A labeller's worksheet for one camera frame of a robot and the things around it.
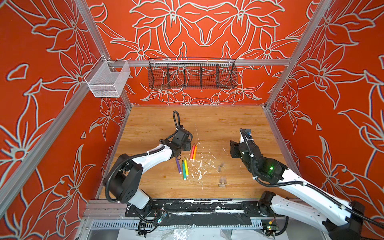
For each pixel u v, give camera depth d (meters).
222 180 0.81
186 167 0.87
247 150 0.51
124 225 0.70
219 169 0.86
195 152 0.93
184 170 0.85
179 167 0.87
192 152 0.92
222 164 0.88
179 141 0.68
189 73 1.01
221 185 0.80
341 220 0.39
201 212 0.73
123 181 0.44
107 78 0.93
